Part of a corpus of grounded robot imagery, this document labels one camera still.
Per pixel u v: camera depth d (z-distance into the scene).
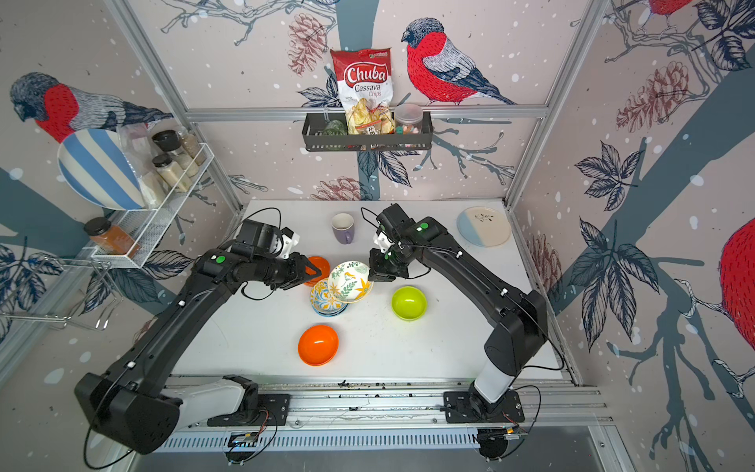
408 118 0.81
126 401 0.37
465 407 0.73
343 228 1.02
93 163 0.66
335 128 0.93
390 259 0.65
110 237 0.61
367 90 0.82
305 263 0.69
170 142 0.79
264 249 0.60
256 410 0.69
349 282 0.79
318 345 0.82
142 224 0.74
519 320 0.43
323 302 0.90
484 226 1.12
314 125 0.92
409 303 0.89
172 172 0.76
